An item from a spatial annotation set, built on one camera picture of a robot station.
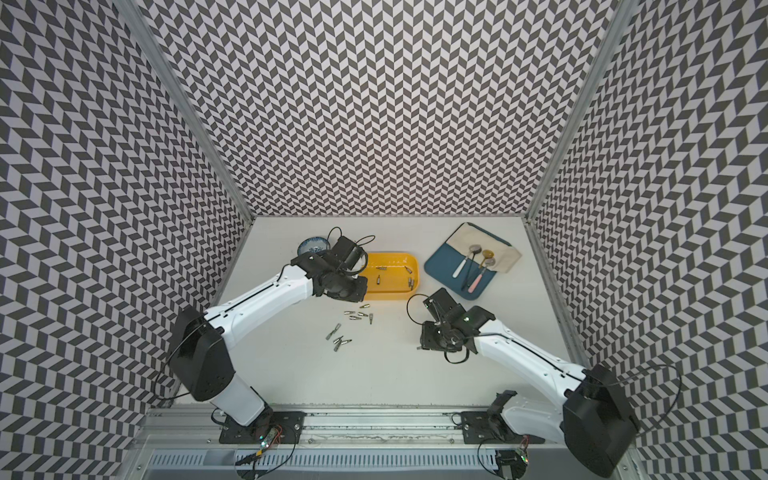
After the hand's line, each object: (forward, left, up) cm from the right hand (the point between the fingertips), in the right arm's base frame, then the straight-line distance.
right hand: (429, 347), depth 80 cm
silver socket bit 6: (+11, +23, -5) cm, 26 cm away
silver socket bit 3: (+14, +19, -4) cm, 24 cm away
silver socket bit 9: (+5, +29, -4) cm, 30 cm away
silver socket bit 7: (+11, +17, -5) cm, 21 cm away
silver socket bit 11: (+4, +23, -5) cm, 24 cm away
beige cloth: (+42, -18, -2) cm, 46 cm away
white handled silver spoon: (+26, -12, -3) cm, 29 cm away
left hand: (+12, +19, +7) cm, 23 cm away
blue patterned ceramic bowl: (+37, +39, -1) cm, 54 cm away
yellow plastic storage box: (+27, +11, -6) cm, 29 cm away
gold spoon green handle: (+35, -23, -4) cm, 42 cm away
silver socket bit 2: (+23, +4, -5) cm, 24 cm away
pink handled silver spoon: (+31, -23, -5) cm, 39 cm away
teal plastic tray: (+30, -7, -4) cm, 32 cm away
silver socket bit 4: (+13, +24, -5) cm, 28 cm away
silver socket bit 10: (+4, +26, -5) cm, 27 cm away
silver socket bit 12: (+2, +26, -5) cm, 27 cm away
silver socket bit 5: (+13, +20, -6) cm, 25 cm away
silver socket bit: (+30, +5, -7) cm, 31 cm away
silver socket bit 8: (+8, +27, -4) cm, 28 cm away
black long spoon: (+36, -18, -3) cm, 41 cm away
